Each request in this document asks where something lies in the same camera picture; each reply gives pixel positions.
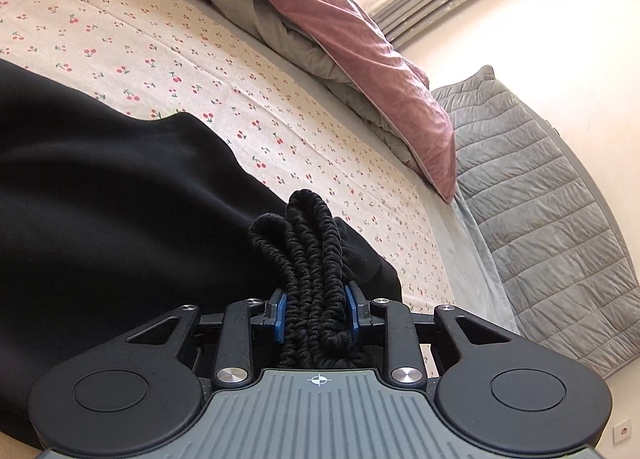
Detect black pants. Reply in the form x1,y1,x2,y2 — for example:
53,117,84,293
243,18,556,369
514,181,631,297
0,58,404,440

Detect cherry print bed mat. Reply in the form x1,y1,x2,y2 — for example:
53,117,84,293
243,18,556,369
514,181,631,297
0,0,457,312

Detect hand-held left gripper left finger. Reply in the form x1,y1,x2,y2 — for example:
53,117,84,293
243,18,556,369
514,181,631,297
126,288,290,387

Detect pink and grey duvet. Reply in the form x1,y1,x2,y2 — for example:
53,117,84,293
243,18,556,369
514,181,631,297
117,0,458,204

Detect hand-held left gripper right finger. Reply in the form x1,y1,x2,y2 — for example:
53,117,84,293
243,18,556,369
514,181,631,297
344,280,512,386

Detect grey quilted headboard cover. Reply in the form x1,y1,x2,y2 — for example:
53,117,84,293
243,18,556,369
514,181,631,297
431,65,640,380

